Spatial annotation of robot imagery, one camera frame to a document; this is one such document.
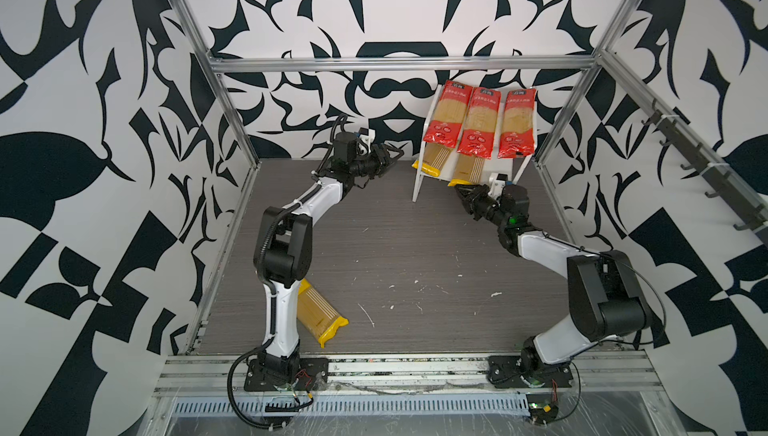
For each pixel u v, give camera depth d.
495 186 0.83
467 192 0.84
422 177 0.96
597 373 0.76
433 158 0.96
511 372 0.74
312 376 0.73
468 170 0.93
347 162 0.76
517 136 0.78
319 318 0.81
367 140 0.87
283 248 0.56
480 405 0.71
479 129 0.79
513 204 0.70
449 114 0.83
